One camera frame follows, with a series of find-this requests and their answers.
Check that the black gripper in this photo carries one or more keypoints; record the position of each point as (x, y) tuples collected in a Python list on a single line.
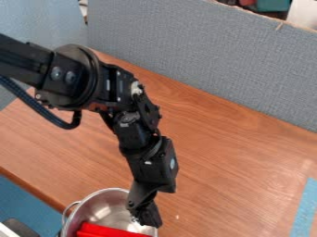
[(154, 168)]

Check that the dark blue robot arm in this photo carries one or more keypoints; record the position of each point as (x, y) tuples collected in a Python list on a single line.
[(65, 81)]

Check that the metal pot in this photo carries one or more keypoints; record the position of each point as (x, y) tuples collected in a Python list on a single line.
[(102, 208)]

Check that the red object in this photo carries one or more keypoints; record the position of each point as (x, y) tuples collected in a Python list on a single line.
[(92, 230)]

